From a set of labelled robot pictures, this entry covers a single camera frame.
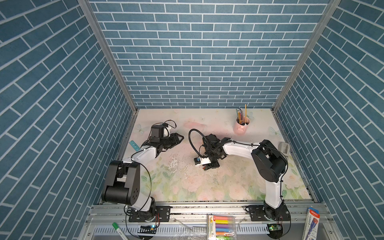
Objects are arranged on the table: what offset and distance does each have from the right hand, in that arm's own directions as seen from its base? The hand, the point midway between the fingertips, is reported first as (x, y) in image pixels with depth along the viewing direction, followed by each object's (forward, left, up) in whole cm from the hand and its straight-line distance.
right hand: (205, 164), depth 92 cm
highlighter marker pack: (-32, -9, +2) cm, 33 cm away
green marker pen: (-35, +41, +2) cm, 54 cm away
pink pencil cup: (+24, -22, +11) cm, 34 cm away
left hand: (+10, +14, +13) cm, 21 cm away
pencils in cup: (+31, -22, +15) cm, 41 cm away
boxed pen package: (-28, -51, +2) cm, 58 cm away
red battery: (-4, 0, +4) cm, 5 cm away
